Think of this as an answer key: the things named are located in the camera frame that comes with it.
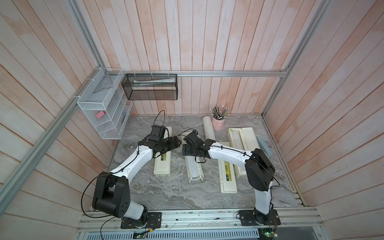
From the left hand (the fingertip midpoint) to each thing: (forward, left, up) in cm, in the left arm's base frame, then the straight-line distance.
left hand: (176, 146), depth 86 cm
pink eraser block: (+12, +43, +15) cm, 47 cm away
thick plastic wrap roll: (+21, -22, -9) cm, 32 cm away
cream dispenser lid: (-15, -30, -10) cm, 35 cm away
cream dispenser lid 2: (+8, -48, -6) cm, 49 cm away
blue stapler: (+6, -57, -8) cm, 58 cm away
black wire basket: (+45, +21, +10) cm, 50 cm away
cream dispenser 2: (-5, -4, +16) cm, 17 cm away
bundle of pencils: (+30, -30, -2) cm, 42 cm away
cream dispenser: (-7, +8, -6) cm, 12 cm away
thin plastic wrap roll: (-10, -11, -10) cm, 18 cm away
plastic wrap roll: (+10, -40, -7) cm, 42 cm away
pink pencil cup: (+24, -29, -7) cm, 38 cm away
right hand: (+1, -7, -6) cm, 9 cm away
